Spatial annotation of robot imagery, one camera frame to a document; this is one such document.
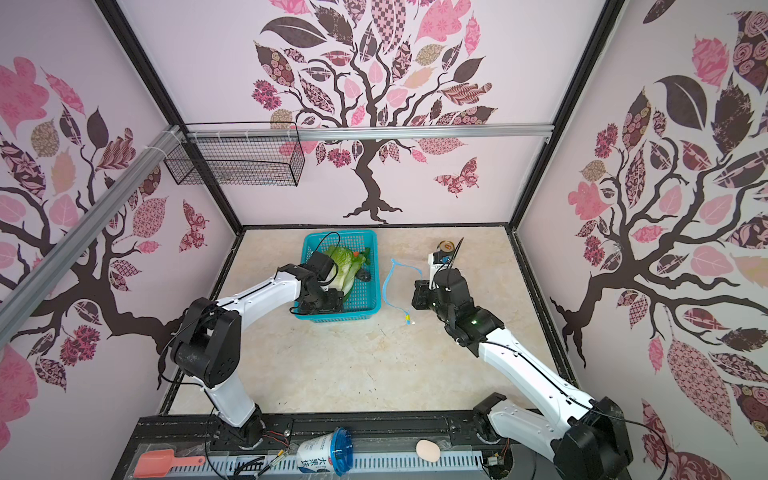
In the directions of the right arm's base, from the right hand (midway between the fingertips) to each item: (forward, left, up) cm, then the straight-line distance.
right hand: (417, 278), depth 78 cm
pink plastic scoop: (-39, +62, -19) cm, 76 cm away
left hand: (0, +26, -17) cm, 31 cm away
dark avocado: (+14, +17, -17) cm, 28 cm away
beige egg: (-37, -1, -19) cm, 41 cm away
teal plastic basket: (+7, +17, -22) cm, 29 cm away
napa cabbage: (+15, +21, -12) cm, 29 cm away
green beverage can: (+21, -12, -11) cm, 27 cm away
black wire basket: (+41, +48, +13) cm, 65 cm away
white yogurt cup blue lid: (-38, +21, -11) cm, 45 cm away
